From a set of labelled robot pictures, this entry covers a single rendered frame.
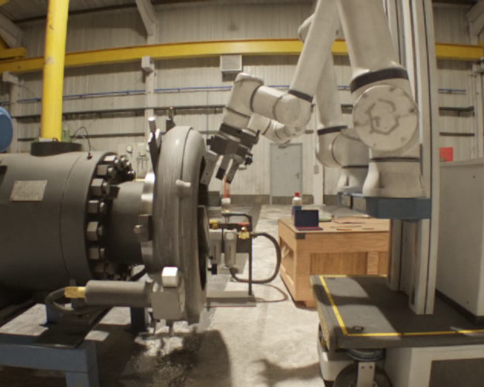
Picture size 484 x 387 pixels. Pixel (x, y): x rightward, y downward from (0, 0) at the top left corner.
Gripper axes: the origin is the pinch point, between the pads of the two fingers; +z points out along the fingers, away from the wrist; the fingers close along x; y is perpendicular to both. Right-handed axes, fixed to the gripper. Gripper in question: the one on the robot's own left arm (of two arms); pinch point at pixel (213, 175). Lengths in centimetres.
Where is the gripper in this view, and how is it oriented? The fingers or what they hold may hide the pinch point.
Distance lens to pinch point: 109.8
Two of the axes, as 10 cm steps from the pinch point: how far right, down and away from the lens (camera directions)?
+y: -8.9, -4.1, 1.9
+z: -3.6, 9.0, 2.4
